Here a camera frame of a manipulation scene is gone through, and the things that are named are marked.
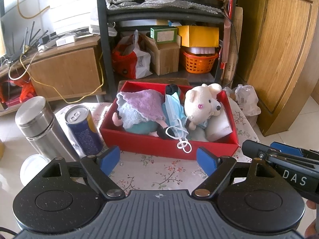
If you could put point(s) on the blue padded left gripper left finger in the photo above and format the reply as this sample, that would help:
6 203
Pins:
98 168

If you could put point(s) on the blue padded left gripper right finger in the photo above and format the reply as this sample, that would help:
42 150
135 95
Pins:
218 171

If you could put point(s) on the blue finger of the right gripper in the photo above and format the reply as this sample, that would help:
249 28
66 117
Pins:
287 149

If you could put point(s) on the white sponge block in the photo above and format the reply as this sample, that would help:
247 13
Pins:
218 126

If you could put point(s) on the white plush mouse toy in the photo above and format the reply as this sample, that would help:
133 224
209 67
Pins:
201 103

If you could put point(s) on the striped knitted pouch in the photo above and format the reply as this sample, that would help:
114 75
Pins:
173 88

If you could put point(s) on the red cardboard box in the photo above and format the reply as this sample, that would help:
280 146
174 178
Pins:
150 145

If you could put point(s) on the blue drink can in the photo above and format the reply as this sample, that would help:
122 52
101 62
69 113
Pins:
80 121

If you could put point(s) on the white plastic bag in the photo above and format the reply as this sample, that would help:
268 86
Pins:
246 98

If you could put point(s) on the glass coffee jar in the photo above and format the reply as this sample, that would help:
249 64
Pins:
31 167

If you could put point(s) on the black metal shelf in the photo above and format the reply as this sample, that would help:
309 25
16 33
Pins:
106 16

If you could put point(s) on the stainless steel thermos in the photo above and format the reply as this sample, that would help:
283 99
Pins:
40 127

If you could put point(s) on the wooden cupboard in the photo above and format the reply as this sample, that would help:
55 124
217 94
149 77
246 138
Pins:
277 57

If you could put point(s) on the orange plastic basket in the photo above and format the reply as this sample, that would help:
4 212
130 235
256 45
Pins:
197 64

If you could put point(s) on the red and white bag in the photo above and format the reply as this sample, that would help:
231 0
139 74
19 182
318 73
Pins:
129 60

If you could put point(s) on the brown cardboard box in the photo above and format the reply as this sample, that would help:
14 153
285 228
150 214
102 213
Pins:
164 57

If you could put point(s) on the yellow cardboard box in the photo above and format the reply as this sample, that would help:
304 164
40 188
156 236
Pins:
199 36

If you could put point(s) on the green small box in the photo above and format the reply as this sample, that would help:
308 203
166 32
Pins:
163 34

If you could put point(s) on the wifi router with antennas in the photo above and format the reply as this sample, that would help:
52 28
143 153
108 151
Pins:
33 38

